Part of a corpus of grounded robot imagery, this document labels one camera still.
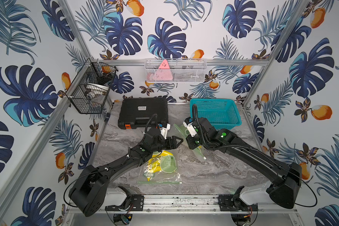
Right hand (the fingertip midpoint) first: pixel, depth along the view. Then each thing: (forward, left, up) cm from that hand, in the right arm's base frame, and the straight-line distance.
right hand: (187, 137), depth 76 cm
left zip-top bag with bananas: (-11, +14, -17) cm, 24 cm away
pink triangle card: (+39, +14, +15) cm, 44 cm away
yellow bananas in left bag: (-8, +19, -18) cm, 27 cm away
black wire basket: (+22, +55, +15) cm, 61 cm away
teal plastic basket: (+37, -33, -21) cm, 54 cm away
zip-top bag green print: (+3, +2, +1) cm, 3 cm away
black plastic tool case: (+31, +36, -13) cm, 49 cm away
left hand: (0, +3, -1) cm, 4 cm away
